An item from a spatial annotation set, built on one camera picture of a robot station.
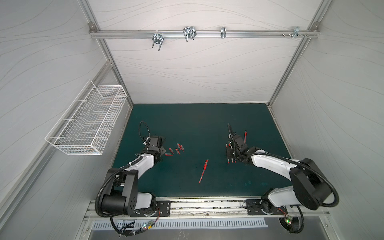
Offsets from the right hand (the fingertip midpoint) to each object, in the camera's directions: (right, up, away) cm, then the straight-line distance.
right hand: (229, 148), depth 91 cm
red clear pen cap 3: (-37, -2, +3) cm, 37 cm away
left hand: (-46, -1, +1) cm, 46 cm away
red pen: (+13, +7, +10) cm, 18 cm away
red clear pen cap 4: (-33, -2, +2) cm, 33 cm away
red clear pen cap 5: (-38, -4, +2) cm, 39 cm away
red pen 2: (-16, -11, -5) cm, 20 cm away
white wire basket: (-72, +15, -22) cm, 77 cm away
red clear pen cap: (-32, +1, +5) cm, 33 cm away
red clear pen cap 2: (-30, -1, +4) cm, 31 cm away
